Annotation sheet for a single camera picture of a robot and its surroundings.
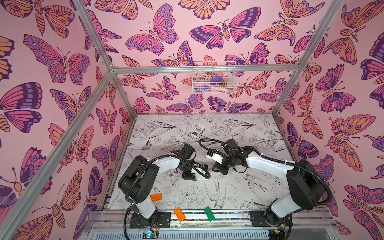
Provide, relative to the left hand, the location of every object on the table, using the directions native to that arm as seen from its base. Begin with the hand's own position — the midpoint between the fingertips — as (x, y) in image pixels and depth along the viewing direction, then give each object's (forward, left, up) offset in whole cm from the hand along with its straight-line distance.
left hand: (195, 171), depth 90 cm
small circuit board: (-32, +22, -2) cm, 39 cm away
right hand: (0, -11, +6) cm, 12 cm away
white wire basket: (+50, -14, +32) cm, 61 cm away
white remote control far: (+31, -1, 0) cm, 31 cm away
